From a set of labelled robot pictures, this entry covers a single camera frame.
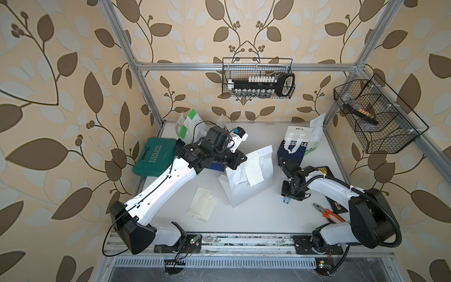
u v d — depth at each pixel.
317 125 0.92
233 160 0.61
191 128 0.89
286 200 0.85
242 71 0.92
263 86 0.85
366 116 0.74
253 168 0.72
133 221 0.39
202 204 0.87
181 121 0.88
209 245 0.75
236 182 0.69
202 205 0.87
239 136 0.61
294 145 0.89
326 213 0.81
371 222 0.42
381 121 0.73
